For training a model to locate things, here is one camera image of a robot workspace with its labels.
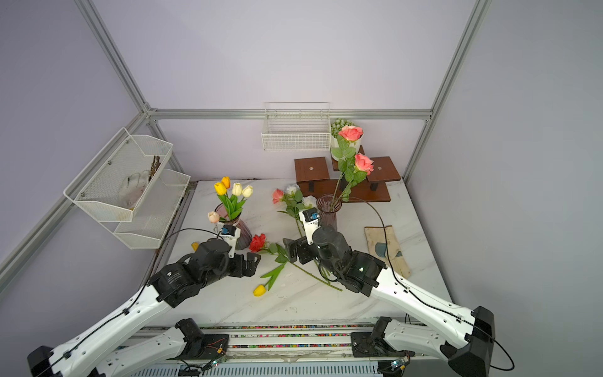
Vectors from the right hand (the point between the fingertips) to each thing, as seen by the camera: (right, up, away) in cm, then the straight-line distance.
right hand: (300, 237), depth 71 cm
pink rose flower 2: (-5, +8, +36) cm, 37 cm away
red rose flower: (-18, -6, +22) cm, 29 cm away
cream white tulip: (-22, +15, +7) cm, 28 cm away
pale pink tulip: (-26, +6, -1) cm, 27 cm away
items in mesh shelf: (-57, +17, +7) cm, 60 cm away
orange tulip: (-25, +18, +7) cm, 32 cm away
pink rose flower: (+21, +23, +7) cm, 32 cm away
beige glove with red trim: (+31, -8, +25) cm, 41 cm away
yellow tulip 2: (-15, -21, +12) cm, 29 cm away
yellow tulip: (-27, +15, +5) cm, 31 cm away
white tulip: (-18, +14, +7) cm, 24 cm away
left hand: (-17, -8, +3) cm, 19 cm away
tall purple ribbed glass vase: (+10, +9, +19) cm, 24 cm away
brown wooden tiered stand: (+5, +22, +31) cm, 38 cm away
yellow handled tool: (-44, -7, +24) cm, 51 cm away
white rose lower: (+3, +11, +34) cm, 36 cm away
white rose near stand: (-6, +17, +40) cm, 44 cm away
